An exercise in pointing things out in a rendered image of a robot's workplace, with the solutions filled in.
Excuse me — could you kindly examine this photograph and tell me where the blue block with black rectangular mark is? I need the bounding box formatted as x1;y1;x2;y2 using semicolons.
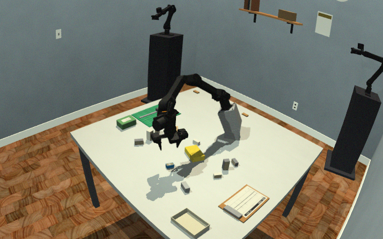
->
166;162;174;169

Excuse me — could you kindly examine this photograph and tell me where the beige rectangular block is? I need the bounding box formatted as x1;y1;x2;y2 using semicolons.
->
213;172;222;178

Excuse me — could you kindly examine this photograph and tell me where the green cutting mat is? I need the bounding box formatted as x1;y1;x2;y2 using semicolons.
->
132;105;158;127

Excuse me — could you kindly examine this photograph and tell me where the green box with pale label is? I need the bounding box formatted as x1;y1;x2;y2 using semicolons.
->
116;115;136;130

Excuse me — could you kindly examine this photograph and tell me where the yellow speckled block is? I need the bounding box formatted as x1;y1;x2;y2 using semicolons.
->
185;145;205;162

